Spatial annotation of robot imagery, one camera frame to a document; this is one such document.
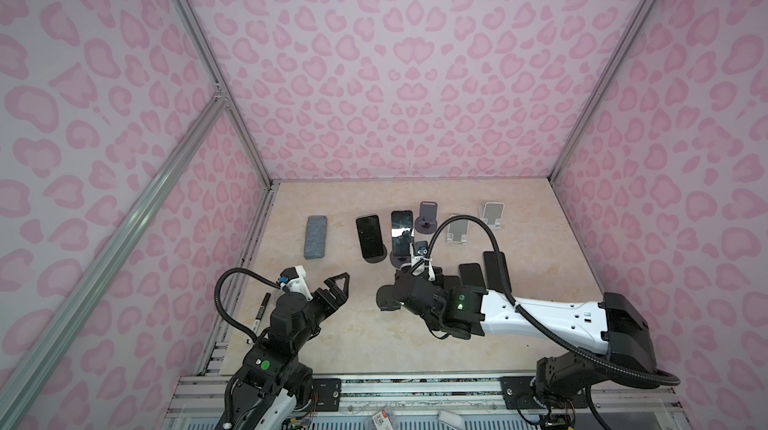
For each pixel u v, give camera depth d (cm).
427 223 107
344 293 67
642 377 37
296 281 68
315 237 101
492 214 104
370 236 91
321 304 66
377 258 98
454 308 52
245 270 62
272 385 51
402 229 96
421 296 53
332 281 68
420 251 64
